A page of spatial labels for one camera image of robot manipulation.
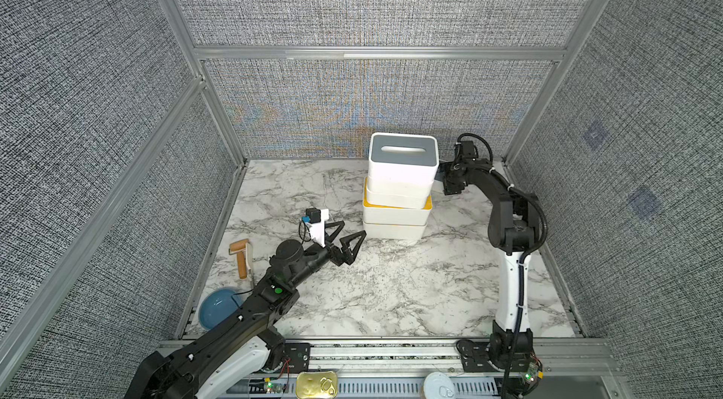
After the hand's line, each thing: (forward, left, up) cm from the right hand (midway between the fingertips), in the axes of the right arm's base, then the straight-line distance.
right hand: (439, 166), depth 107 cm
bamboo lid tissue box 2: (-25, +15, +24) cm, 38 cm away
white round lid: (-68, +12, 0) cm, 69 cm away
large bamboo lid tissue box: (-27, +19, -1) cm, 33 cm away
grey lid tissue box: (-18, +19, +25) cm, 36 cm away
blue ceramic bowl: (-49, +72, -5) cm, 87 cm away
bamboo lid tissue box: (-26, +21, +19) cm, 38 cm away
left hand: (-36, +30, +17) cm, 50 cm away
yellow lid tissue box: (-27, +24, +9) cm, 37 cm away
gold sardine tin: (-68, +41, -1) cm, 79 cm away
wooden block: (-31, +70, -5) cm, 77 cm away
